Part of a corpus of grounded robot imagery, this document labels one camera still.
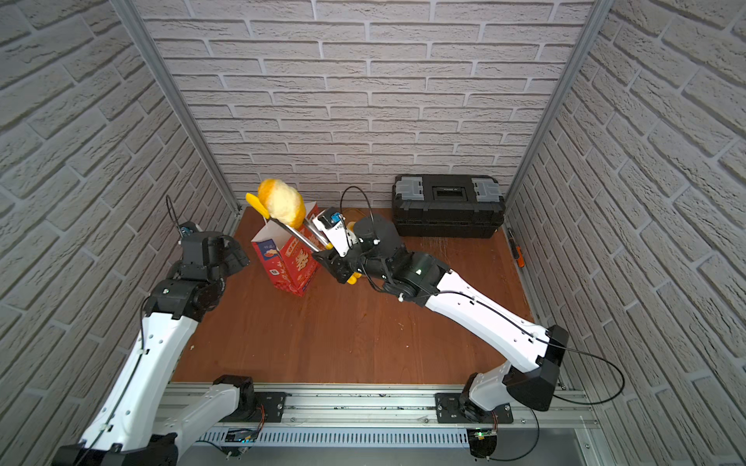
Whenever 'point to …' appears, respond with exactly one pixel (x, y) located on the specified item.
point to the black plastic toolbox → (448, 206)
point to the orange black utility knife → (516, 249)
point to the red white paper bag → (290, 261)
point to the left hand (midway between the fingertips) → (225, 248)
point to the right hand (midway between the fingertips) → (326, 246)
